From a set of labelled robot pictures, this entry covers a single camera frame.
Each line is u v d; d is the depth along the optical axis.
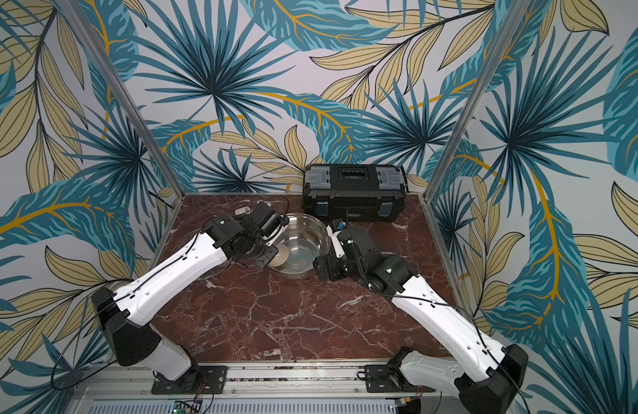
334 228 0.63
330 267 0.62
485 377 0.38
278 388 0.73
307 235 0.95
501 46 0.75
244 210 1.09
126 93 0.85
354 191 1.00
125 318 0.40
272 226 0.59
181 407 0.72
